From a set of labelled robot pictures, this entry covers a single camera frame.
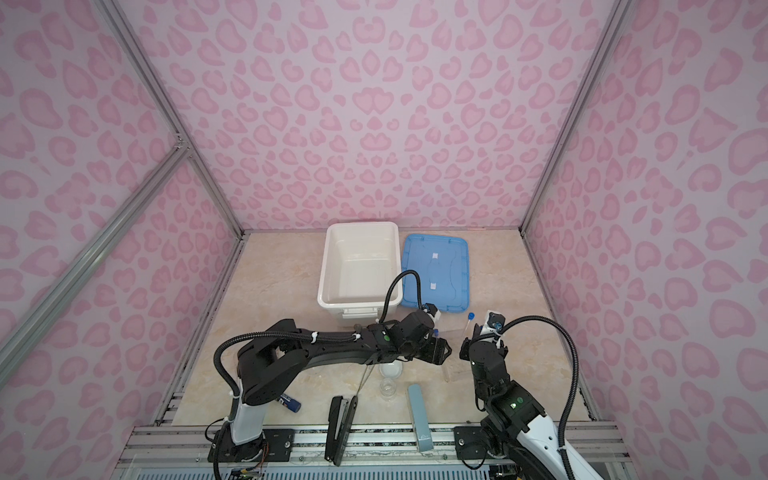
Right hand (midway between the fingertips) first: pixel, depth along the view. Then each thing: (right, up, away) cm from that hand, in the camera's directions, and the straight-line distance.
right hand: (476, 325), depth 79 cm
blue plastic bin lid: (-4, +16, +31) cm, 35 cm away
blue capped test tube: (-1, +2, 0) cm, 2 cm away
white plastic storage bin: (-35, +15, +30) cm, 48 cm away
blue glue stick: (-49, -20, -1) cm, 53 cm away
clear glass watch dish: (-22, -14, +5) cm, 27 cm away
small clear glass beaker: (-23, -17, +1) cm, 29 cm away
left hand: (-7, -7, +4) cm, 10 cm away
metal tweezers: (-31, -17, +5) cm, 36 cm away
